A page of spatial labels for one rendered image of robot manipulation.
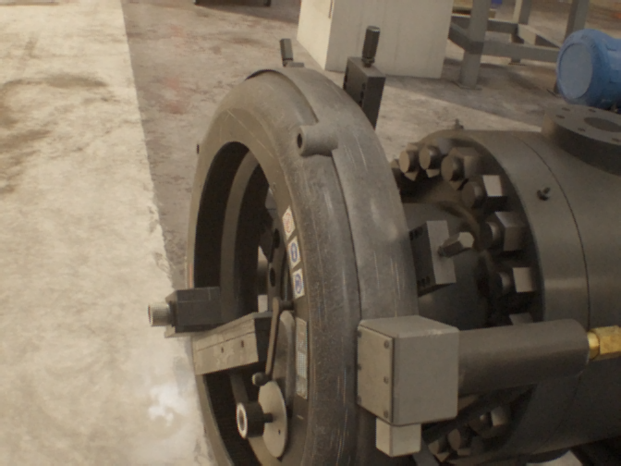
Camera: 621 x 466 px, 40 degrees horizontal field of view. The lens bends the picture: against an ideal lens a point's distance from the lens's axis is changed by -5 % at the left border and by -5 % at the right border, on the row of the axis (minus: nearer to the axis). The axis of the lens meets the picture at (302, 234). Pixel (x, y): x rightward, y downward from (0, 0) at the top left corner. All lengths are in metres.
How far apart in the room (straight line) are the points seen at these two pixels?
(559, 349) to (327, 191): 0.34
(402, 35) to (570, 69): 3.50
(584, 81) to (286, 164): 0.79
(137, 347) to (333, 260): 1.37
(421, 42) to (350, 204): 4.25
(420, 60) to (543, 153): 3.91
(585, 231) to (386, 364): 0.50
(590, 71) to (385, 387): 0.94
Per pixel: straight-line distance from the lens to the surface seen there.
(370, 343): 1.00
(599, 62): 1.72
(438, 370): 0.98
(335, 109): 1.17
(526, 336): 1.06
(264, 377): 1.20
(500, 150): 1.40
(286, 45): 1.54
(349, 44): 5.15
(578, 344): 1.10
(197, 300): 1.49
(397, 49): 5.25
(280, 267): 1.55
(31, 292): 2.61
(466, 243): 1.01
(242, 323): 1.28
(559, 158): 1.44
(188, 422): 2.12
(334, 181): 1.09
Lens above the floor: 1.32
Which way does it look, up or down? 26 degrees down
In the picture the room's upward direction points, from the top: 8 degrees clockwise
